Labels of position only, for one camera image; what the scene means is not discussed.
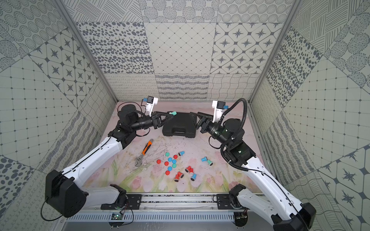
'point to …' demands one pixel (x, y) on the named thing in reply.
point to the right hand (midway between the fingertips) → (192, 115)
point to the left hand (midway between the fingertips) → (175, 118)
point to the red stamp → (189, 169)
